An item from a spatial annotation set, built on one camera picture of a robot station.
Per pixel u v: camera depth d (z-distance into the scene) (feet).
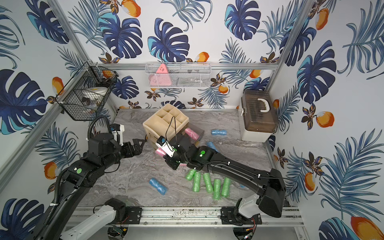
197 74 3.29
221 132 3.40
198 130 2.73
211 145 3.23
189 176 2.81
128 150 1.93
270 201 1.26
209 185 2.68
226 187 2.68
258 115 3.22
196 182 2.74
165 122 2.62
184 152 1.71
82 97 2.82
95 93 2.61
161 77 2.95
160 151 2.25
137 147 1.99
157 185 2.68
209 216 2.50
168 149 1.92
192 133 2.74
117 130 1.95
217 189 2.67
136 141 1.99
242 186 2.73
